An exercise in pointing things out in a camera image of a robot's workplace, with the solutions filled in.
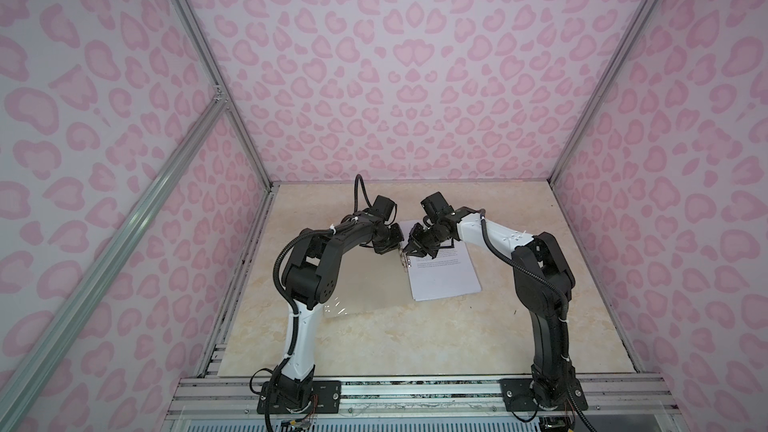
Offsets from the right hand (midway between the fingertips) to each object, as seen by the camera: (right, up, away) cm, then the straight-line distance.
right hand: (403, 245), depth 90 cm
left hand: (+1, +1, +10) cm, 10 cm away
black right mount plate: (+28, -35, -17) cm, 48 cm away
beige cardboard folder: (-11, -11, +2) cm, 16 cm away
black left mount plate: (-20, -35, -17) cm, 44 cm away
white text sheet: (+15, -9, +5) cm, 18 cm away
